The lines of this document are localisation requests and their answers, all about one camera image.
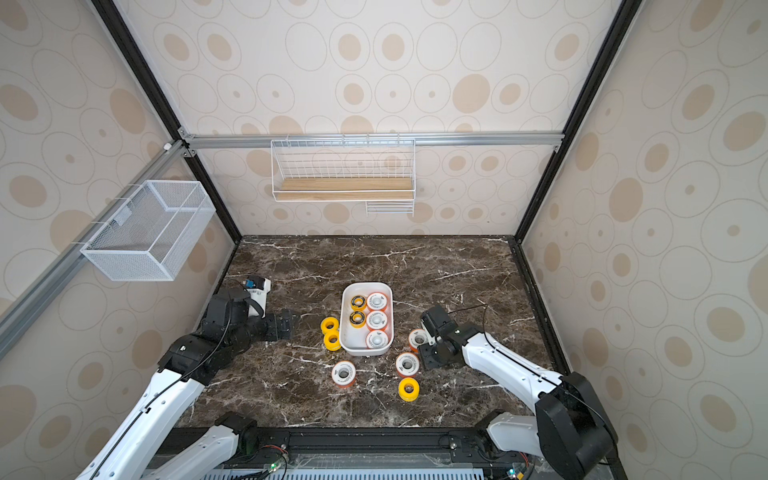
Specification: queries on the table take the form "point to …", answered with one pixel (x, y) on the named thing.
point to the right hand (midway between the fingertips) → (430, 359)
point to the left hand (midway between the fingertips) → (289, 311)
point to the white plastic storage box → (352, 339)
